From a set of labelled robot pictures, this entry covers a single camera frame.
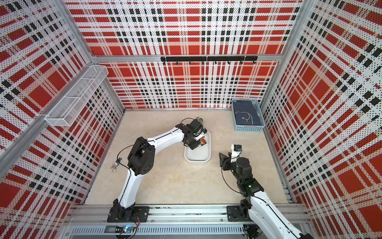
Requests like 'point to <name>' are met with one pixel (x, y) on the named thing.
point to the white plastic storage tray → (201, 154)
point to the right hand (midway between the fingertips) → (226, 153)
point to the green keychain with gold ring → (200, 119)
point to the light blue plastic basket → (249, 128)
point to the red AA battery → (203, 140)
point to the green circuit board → (128, 228)
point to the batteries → (114, 166)
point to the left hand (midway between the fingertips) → (195, 142)
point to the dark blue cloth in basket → (246, 114)
